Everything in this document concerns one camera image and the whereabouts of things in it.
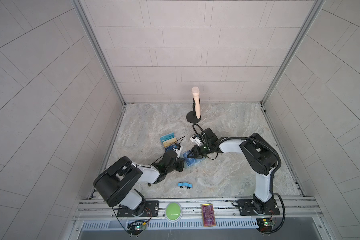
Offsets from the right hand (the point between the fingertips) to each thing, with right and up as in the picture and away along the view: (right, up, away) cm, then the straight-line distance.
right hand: (188, 157), depth 87 cm
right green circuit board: (+35, -25, -19) cm, 47 cm away
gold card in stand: (-12, +8, +5) cm, 15 cm away
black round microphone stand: (+2, +24, +19) cm, 31 cm away
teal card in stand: (-13, +12, +3) cm, 18 cm away
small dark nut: (-21, -11, -10) cm, 25 cm away
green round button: (-7, -20, -19) cm, 28 cm away
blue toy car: (-1, -11, -11) cm, 15 cm away
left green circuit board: (-22, -24, -22) cm, 39 cm away
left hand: (0, -2, +1) cm, 2 cm away
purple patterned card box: (+9, -21, -19) cm, 30 cm away
